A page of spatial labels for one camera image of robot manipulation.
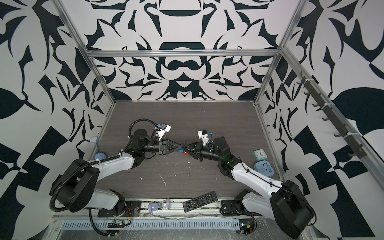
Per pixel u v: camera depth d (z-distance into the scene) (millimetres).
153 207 725
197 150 658
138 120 630
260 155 913
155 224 713
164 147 686
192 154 673
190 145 714
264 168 846
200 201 755
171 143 714
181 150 711
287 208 407
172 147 743
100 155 873
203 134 740
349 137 519
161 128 718
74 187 428
